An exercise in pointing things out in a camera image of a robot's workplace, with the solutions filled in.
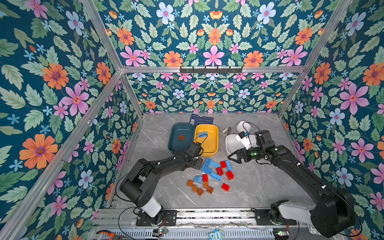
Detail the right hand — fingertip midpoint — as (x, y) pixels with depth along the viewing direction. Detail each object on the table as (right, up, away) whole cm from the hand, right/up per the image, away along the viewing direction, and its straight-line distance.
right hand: (236, 152), depth 79 cm
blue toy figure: (-11, -36, -11) cm, 40 cm away
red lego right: (-2, -15, +8) cm, 17 cm away
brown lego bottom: (-20, -22, +3) cm, 30 cm away
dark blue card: (-23, +19, +36) cm, 47 cm away
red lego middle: (-8, -13, +10) cm, 18 cm away
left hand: (-20, -8, +13) cm, 26 cm away
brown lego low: (-22, -21, +3) cm, 31 cm away
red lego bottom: (-5, -21, +5) cm, 22 cm away
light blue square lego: (-21, -16, +5) cm, 27 cm away
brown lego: (-33, +6, +23) cm, 40 cm away
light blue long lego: (-18, +7, +26) cm, 33 cm away
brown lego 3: (-14, -22, +5) cm, 27 cm away
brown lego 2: (-25, -18, +6) cm, 32 cm away
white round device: (+15, +14, +39) cm, 44 cm away
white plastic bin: (+3, +1, +22) cm, 23 cm away
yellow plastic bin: (-13, +1, +22) cm, 26 cm away
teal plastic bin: (-37, +2, +22) cm, 43 cm away
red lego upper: (-5, -10, +12) cm, 17 cm away
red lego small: (-17, -16, +8) cm, 24 cm away
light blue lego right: (-10, -10, +12) cm, 19 cm away
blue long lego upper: (-15, -9, +14) cm, 22 cm away
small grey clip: (0, +11, +29) cm, 31 cm away
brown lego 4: (-16, -19, +5) cm, 26 cm away
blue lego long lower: (-16, -13, +12) cm, 24 cm away
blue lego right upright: (-2, -9, +12) cm, 15 cm away
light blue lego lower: (-10, -15, +7) cm, 20 cm away
